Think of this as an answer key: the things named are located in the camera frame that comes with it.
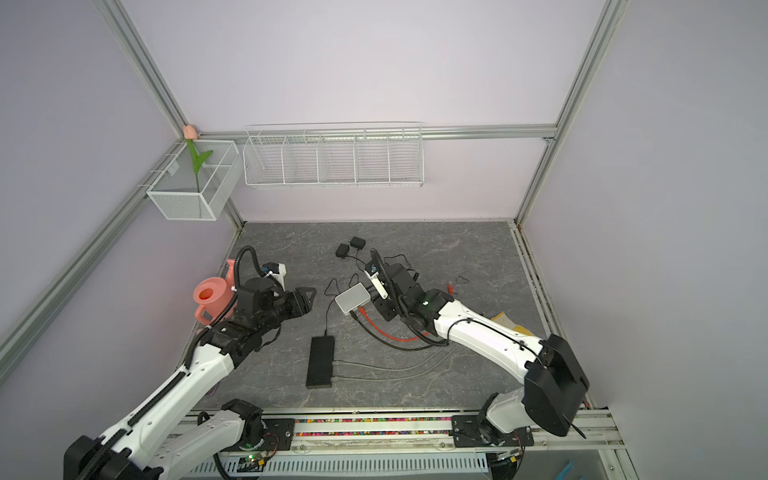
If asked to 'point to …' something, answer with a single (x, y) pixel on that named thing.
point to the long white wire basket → (334, 155)
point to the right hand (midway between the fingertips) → (385, 292)
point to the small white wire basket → (174, 191)
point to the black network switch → (320, 364)
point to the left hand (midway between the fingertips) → (307, 296)
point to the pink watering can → (215, 295)
